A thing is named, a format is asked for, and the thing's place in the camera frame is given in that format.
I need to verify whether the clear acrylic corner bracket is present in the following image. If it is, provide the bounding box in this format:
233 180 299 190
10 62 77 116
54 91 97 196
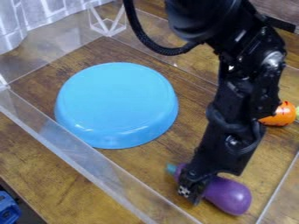
88 2 127 38

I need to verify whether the purple toy eggplant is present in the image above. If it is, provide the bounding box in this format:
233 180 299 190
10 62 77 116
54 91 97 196
165 163 253 217

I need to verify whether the white grid curtain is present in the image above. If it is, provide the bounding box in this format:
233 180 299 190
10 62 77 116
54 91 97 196
0 0 109 54

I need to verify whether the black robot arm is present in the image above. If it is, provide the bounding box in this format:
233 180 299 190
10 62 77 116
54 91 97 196
165 0 285 204

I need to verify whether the blue upside-down tray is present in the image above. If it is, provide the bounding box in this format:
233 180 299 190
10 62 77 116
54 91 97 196
53 62 179 150

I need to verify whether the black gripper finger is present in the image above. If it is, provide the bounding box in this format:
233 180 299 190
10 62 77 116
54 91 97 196
177 171 213 206

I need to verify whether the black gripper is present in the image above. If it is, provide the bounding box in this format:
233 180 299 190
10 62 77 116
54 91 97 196
185 56 285 179

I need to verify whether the orange toy carrot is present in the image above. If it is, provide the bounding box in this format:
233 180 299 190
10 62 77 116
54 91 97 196
259 101 299 127

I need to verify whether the blue object at corner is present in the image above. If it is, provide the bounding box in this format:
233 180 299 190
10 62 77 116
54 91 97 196
0 191 21 224

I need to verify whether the clear acrylic enclosure wall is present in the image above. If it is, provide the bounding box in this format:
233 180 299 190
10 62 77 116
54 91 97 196
0 5 299 224

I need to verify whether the black braided cable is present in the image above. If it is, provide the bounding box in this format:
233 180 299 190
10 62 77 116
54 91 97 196
123 0 197 56

